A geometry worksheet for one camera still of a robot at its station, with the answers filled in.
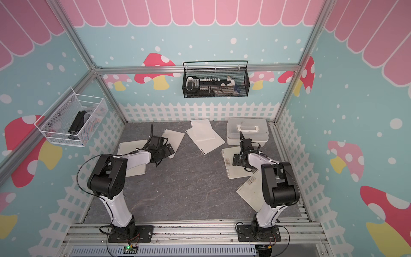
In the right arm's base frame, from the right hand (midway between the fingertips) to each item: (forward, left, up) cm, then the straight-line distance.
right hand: (242, 161), depth 98 cm
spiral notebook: (-6, +6, -1) cm, 9 cm away
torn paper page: (+28, +25, -1) cm, 38 cm away
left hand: (+5, +47, +1) cm, 47 cm away
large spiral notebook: (+12, +77, 0) cm, 78 cm away
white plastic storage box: (+16, -9, +11) cm, 22 cm away
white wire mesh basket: (+4, +85, +34) cm, 91 cm away
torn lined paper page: (+13, +22, -2) cm, 25 cm away
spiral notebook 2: (-18, -3, -2) cm, 19 cm away
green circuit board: (-44, +58, -3) cm, 73 cm away
